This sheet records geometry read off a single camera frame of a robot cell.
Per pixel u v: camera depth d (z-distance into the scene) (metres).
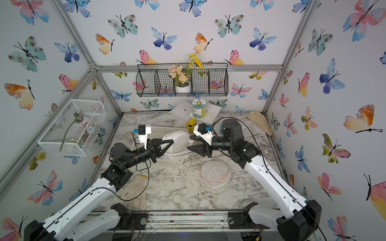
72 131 0.71
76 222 0.43
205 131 0.54
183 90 0.92
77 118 0.74
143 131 0.55
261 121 1.15
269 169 0.45
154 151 0.56
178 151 0.67
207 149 0.56
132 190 0.82
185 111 1.01
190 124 1.03
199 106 0.82
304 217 0.37
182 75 0.82
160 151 0.60
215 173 0.84
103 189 0.49
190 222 0.76
